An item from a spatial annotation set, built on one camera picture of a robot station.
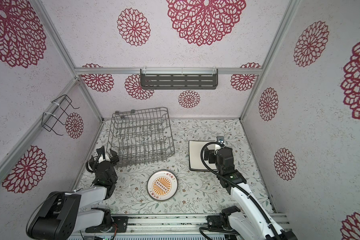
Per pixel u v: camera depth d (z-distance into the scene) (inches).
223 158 22.8
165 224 29.6
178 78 37.3
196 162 35.9
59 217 16.6
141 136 43.1
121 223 28.8
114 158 31.0
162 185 33.0
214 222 29.2
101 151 27.8
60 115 31.1
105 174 25.5
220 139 26.5
